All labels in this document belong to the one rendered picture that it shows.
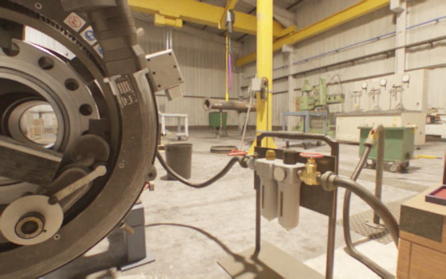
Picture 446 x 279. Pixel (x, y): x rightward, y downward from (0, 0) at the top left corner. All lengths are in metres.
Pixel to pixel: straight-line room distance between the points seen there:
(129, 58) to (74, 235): 0.44
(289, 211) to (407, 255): 0.42
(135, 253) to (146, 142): 0.61
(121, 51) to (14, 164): 0.33
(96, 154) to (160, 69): 0.30
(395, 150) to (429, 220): 2.83
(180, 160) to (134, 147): 1.75
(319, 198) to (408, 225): 0.39
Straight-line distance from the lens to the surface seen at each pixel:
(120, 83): 0.65
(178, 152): 2.36
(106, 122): 0.75
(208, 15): 13.35
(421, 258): 0.51
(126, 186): 0.66
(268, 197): 0.90
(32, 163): 0.62
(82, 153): 0.68
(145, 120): 0.65
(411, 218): 0.49
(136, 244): 1.12
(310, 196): 0.86
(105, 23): 0.47
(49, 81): 0.77
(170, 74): 0.72
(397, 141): 3.29
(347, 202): 1.26
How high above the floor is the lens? 0.61
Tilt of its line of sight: 4 degrees down
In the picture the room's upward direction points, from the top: straight up
